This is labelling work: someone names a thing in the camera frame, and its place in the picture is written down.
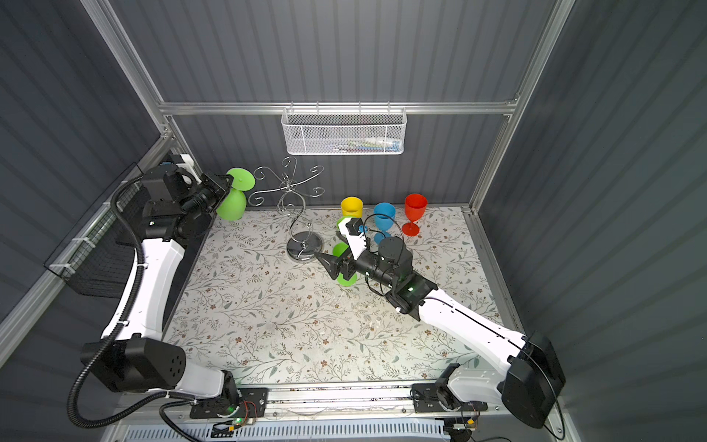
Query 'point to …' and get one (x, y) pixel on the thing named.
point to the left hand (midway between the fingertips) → (232, 174)
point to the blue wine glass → (384, 215)
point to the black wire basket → (95, 259)
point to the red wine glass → (414, 206)
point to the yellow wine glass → (352, 207)
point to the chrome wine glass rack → (303, 246)
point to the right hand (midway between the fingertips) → (330, 246)
